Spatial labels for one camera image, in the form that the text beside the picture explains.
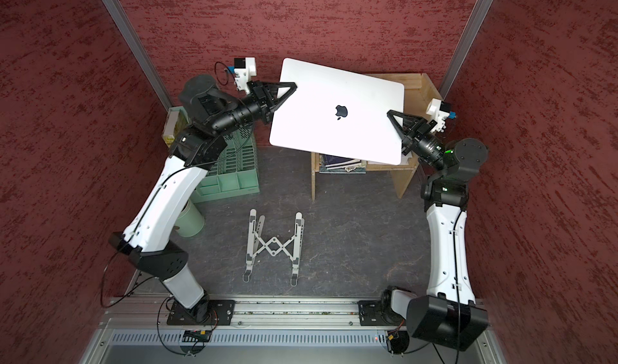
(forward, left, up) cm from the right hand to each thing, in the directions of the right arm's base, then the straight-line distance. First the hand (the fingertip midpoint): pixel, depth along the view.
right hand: (376, 121), depth 56 cm
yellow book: (+31, +70, -23) cm, 80 cm away
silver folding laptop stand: (-12, +24, -46) cm, 53 cm away
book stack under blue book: (+10, -2, -30) cm, 32 cm away
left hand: (+3, +18, +6) cm, 19 cm away
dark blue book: (+12, +10, -28) cm, 32 cm away
